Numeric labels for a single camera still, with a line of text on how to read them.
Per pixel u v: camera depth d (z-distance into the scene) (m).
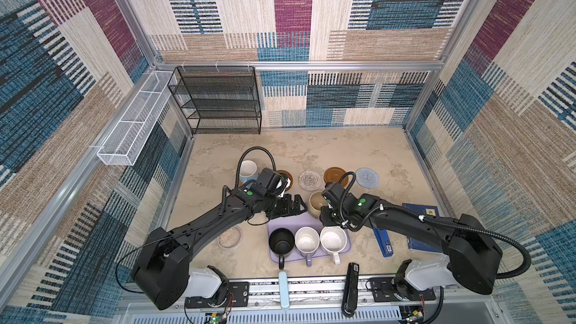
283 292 0.72
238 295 0.73
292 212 0.70
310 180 1.00
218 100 1.11
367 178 1.02
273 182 0.66
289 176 1.02
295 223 0.89
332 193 0.65
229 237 0.86
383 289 0.73
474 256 0.42
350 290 0.71
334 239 0.83
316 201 0.84
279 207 0.70
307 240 0.83
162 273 0.41
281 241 0.83
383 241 0.81
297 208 0.70
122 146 0.92
